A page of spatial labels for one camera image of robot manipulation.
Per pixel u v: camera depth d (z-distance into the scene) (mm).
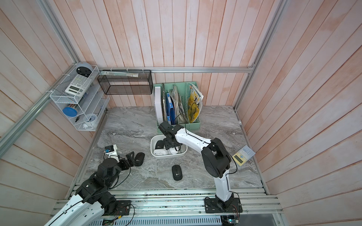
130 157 687
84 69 805
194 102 1010
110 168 557
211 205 730
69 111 765
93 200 519
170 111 931
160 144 954
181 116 993
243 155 908
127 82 1066
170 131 658
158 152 905
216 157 500
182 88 1052
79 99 742
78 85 774
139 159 887
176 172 842
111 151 645
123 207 730
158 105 883
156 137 972
